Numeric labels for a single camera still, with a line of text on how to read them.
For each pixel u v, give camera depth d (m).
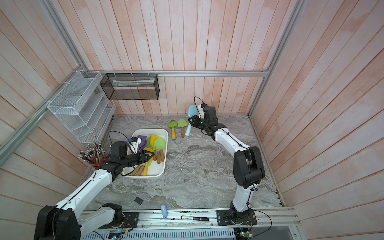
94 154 0.78
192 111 0.90
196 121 0.80
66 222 0.39
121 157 0.65
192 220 0.73
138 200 0.80
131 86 1.04
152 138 1.02
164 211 0.75
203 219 0.74
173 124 1.12
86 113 0.80
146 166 0.90
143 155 0.73
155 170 0.93
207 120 0.71
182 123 1.15
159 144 1.02
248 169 0.49
